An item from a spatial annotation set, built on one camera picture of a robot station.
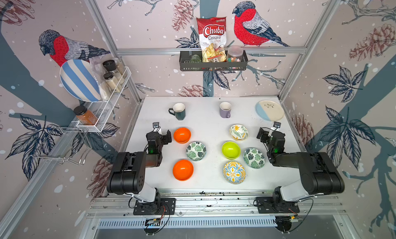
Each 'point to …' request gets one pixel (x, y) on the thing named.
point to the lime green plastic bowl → (231, 150)
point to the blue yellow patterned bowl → (234, 172)
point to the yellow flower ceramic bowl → (238, 132)
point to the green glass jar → (195, 58)
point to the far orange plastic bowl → (182, 135)
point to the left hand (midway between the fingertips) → (163, 127)
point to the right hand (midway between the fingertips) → (268, 128)
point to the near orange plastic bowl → (183, 170)
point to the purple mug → (225, 109)
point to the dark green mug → (179, 111)
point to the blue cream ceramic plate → (269, 110)
